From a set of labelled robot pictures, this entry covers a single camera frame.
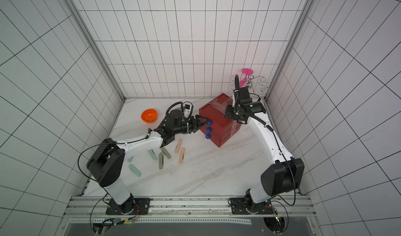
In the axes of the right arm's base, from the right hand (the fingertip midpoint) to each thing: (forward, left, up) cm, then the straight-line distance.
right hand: (229, 110), depth 82 cm
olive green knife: (-16, +36, -23) cm, 46 cm away
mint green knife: (-18, +44, -22) cm, 52 cm away
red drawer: (+1, +8, -2) cm, 8 cm away
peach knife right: (-17, +26, -23) cm, 39 cm away
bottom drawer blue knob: (-6, +11, -18) cm, 23 cm away
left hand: (-7, +12, -3) cm, 15 cm away
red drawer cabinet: (-10, +6, -2) cm, 12 cm away
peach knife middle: (-12, +29, -21) cm, 38 cm away
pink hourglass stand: (+30, -12, +4) cm, 32 cm away
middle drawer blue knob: (-6, +11, -11) cm, 17 cm away
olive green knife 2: (-21, +38, -22) cm, 49 cm away
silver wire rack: (+17, -12, +6) cm, 21 cm away
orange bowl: (+9, +53, -20) cm, 57 cm away
